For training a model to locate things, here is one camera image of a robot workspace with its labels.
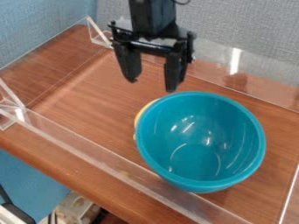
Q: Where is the blue plastic bowl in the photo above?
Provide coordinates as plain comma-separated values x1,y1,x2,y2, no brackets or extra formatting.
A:
135,91,267,193

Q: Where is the clear acrylic barrier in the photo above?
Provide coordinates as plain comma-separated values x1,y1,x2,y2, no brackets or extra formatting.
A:
0,109,251,224
112,31,299,113

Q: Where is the yellow object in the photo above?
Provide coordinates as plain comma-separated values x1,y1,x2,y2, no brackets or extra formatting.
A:
134,98,159,140

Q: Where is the clear acrylic front barrier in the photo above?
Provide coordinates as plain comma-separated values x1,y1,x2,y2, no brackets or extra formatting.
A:
0,109,251,224

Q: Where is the clear acrylic corner bracket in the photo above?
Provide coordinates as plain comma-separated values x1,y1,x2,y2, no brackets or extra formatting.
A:
87,16,112,49

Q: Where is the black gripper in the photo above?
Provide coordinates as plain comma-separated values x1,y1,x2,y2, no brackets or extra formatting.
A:
108,0,196,93

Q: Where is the clear acrylic left bracket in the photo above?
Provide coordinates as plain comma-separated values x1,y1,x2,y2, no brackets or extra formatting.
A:
0,78,27,131

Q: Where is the white device below table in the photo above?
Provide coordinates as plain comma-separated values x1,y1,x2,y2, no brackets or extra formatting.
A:
47,192,100,224

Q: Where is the clear acrylic back barrier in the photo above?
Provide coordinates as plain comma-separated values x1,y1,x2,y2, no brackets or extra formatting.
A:
112,31,299,113

